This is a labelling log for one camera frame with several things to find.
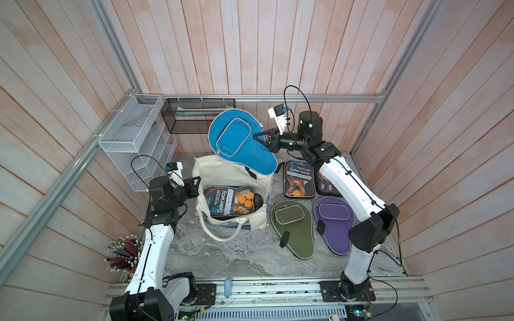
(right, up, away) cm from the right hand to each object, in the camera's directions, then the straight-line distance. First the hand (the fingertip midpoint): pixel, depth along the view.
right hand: (252, 137), depth 68 cm
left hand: (-21, -15, +10) cm, 27 cm away
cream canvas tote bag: (-18, -12, +21) cm, 30 cm away
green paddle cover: (+20, -33, +23) cm, 45 cm away
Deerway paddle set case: (-11, -25, +22) cm, 35 cm away
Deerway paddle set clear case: (+25, -16, +36) cm, 47 cm away
